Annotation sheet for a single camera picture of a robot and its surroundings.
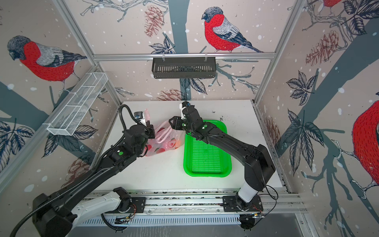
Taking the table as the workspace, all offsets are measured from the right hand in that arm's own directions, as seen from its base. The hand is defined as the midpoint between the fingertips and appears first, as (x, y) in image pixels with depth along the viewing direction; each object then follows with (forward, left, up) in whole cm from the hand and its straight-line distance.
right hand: (172, 119), depth 79 cm
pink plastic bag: (-11, +1, -1) cm, 11 cm away
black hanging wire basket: (+46, -2, +4) cm, 46 cm away
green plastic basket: (-12, -18, -25) cm, 33 cm away
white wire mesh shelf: (-7, +51, +6) cm, 52 cm away
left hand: (-3, +10, +4) cm, 11 cm away
